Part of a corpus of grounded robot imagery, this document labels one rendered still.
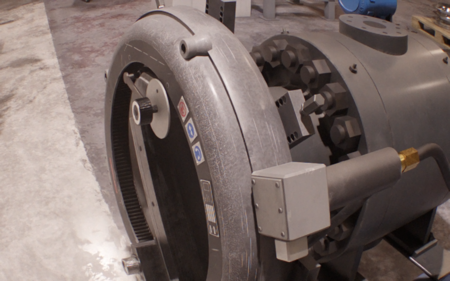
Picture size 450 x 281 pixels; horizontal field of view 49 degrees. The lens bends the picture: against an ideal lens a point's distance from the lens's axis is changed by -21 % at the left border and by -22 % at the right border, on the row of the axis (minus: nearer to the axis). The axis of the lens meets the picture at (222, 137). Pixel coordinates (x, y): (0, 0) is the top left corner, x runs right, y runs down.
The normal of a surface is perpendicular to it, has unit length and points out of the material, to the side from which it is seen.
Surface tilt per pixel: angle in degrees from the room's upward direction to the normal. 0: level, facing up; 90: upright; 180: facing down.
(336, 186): 54
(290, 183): 68
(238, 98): 42
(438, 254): 0
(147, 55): 90
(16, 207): 0
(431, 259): 0
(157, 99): 90
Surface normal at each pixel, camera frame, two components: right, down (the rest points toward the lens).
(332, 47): 0.11, -0.82
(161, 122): -0.88, 0.18
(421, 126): 0.43, -0.11
